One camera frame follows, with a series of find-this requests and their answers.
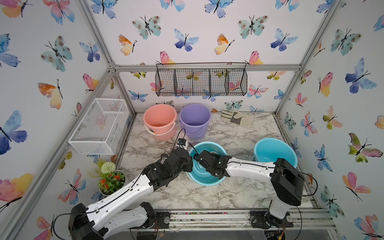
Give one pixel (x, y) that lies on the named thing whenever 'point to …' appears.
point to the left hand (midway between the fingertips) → (192, 157)
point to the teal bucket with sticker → (199, 175)
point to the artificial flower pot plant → (111, 181)
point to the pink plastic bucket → (159, 120)
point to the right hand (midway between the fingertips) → (215, 157)
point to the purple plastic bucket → (195, 118)
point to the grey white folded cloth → (236, 117)
